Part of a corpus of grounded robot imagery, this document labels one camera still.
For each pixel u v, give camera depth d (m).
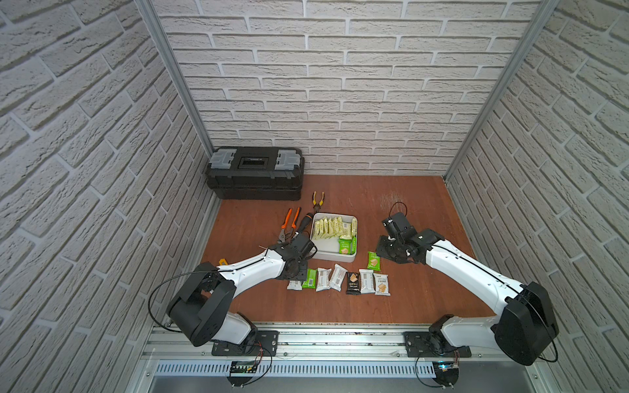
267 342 0.74
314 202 1.09
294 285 0.85
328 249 0.95
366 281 0.85
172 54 0.79
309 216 1.01
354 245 0.91
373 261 0.90
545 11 0.69
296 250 0.70
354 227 0.97
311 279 0.86
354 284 0.85
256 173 0.98
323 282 0.85
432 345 0.67
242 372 0.71
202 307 0.43
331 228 0.97
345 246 0.95
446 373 0.70
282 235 0.97
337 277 0.87
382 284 0.85
